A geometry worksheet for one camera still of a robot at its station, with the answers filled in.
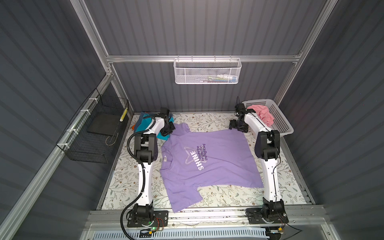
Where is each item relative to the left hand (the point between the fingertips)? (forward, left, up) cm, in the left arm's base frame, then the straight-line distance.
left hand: (170, 131), depth 108 cm
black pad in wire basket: (-15, +30, +27) cm, 43 cm away
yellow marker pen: (-8, +23, +26) cm, 35 cm away
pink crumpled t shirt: (+10, -72, +5) cm, 73 cm away
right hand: (-2, -49, +2) cm, 49 cm away
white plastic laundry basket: (-2, -79, +5) cm, 80 cm away
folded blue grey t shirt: (+13, +21, +6) cm, 26 cm away
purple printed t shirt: (-24, -15, 0) cm, 28 cm away
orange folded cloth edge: (+5, +28, +1) cm, 28 cm away
